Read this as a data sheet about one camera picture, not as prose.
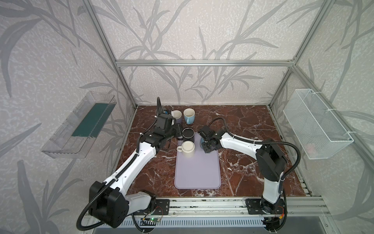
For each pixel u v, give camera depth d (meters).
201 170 0.86
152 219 0.71
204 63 0.97
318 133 0.61
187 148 0.87
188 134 0.91
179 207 0.75
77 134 0.64
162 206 0.73
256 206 0.74
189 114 1.07
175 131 0.71
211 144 0.66
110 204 0.39
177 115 1.07
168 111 0.71
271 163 0.48
